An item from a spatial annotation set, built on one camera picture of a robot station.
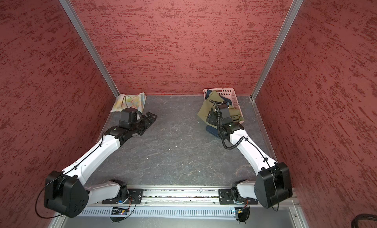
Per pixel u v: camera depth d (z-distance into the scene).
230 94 1.20
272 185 0.40
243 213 0.71
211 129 0.93
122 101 1.08
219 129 0.60
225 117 0.62
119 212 0.72
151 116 0.75
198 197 0.76
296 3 0.72
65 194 0.39
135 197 0.73
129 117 0.62
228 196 0.74
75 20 0.79
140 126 0.70
